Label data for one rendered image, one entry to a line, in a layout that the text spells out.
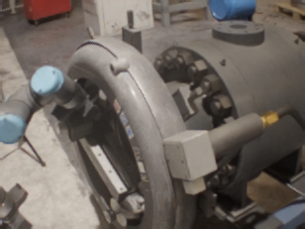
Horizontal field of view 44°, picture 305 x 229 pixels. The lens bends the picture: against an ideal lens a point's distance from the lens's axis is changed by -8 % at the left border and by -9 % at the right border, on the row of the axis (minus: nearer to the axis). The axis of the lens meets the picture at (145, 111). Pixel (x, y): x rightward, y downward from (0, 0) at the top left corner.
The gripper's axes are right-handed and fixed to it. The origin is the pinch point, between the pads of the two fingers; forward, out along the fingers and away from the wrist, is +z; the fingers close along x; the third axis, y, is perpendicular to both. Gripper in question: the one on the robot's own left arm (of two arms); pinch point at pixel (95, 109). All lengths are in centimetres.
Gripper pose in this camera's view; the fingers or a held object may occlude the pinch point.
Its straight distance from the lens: 146.9
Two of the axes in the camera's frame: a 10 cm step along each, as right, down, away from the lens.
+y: 6.7, -7.4, -0.5
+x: -6.5, -6.1, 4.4
